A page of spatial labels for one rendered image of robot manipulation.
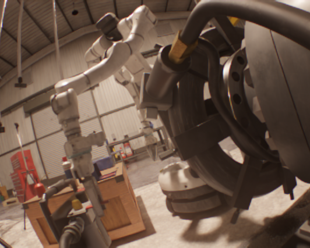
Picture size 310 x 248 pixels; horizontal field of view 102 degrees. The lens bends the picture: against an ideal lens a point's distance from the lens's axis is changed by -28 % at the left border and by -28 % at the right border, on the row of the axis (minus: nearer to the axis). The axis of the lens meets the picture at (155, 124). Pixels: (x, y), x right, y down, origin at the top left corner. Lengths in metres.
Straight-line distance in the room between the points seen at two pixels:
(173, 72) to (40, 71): 11.43
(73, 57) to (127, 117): 4.90
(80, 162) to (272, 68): 0.52
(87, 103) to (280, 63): 9.38
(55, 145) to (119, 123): 3.82
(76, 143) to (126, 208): 0.76
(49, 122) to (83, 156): 9.80
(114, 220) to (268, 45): 1.21
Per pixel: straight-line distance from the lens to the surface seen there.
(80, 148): 0.52
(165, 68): 0.36
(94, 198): 0.52
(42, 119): 10.56
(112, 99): 9.30
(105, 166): 1.85
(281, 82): 0.33
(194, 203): 1.16
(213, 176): 0.58
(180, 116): 0.54
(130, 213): 1.20
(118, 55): 0.71
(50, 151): 10.20
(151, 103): 0.54
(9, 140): 12.22
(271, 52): 0.34
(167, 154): 0.49
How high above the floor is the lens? 0.62
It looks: 4 degrees up
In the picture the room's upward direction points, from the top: 20 degrees counter-clockwise
